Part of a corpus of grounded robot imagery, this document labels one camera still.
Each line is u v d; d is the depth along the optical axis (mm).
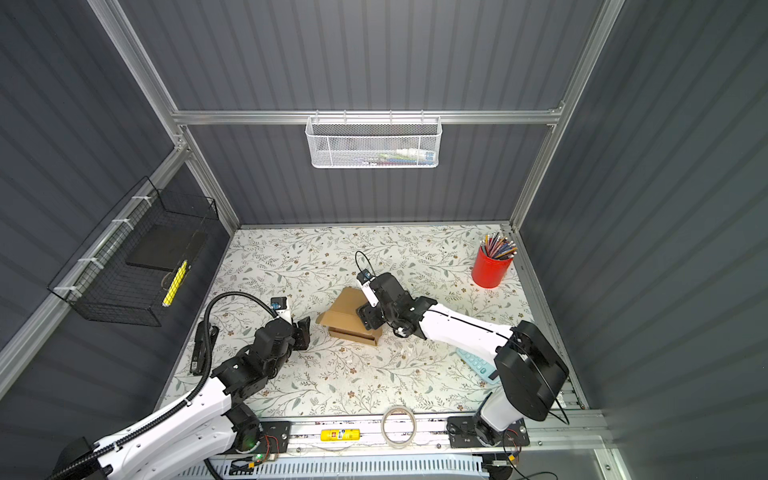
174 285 708
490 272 972
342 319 819
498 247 963
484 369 821
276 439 722
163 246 768
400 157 917
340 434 726
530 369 432
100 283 650
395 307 633
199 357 827
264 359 596
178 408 488
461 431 734
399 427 765
